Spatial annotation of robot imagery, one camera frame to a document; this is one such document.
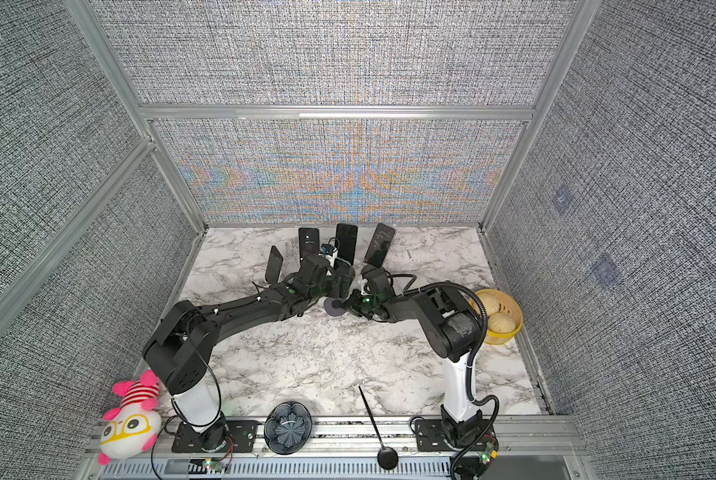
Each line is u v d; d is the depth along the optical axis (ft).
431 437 2.40
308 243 3.19
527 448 2.40
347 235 3.09
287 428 2.44
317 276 2.30
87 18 2.31
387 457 2.28
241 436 2.41
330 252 2.63
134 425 2.26
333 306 3.20
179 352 1.53
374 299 2.62
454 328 1.72
